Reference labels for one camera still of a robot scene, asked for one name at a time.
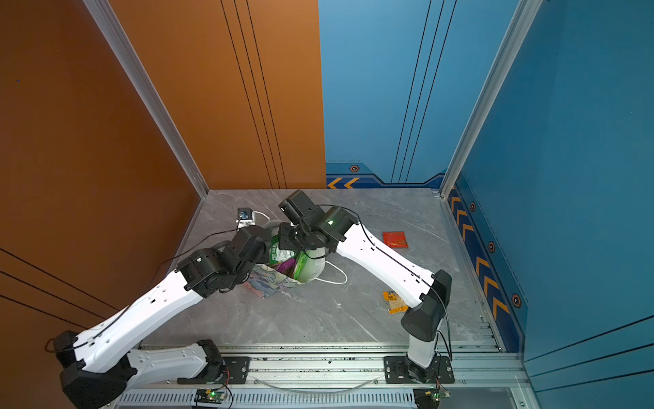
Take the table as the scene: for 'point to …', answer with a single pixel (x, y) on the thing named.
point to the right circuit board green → (438, 394)
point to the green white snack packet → (276, 254)
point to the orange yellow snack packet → (396, 305)
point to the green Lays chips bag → (303, 271)
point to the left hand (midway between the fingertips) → (263, 237)
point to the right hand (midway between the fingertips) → (281, 240)
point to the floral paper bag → (265, 281)
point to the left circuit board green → (209, 396)
